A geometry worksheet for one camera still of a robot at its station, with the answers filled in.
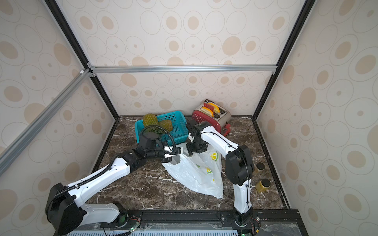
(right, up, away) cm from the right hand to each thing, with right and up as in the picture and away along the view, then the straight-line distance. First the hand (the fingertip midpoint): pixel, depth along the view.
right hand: (192, 155), depth 88 cm
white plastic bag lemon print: (+5, -8, -7) cm, 11 cm away
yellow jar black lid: (+38, -13, -11) cm, 42 cm away
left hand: (-6, +6, -13) cm, 15 cm away
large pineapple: (-27, +22, +9) cm, 36 cm away
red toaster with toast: (+15, +25, +9) cm, 31 cm away
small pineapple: (-19, +19, +15) cm, 31 cm away
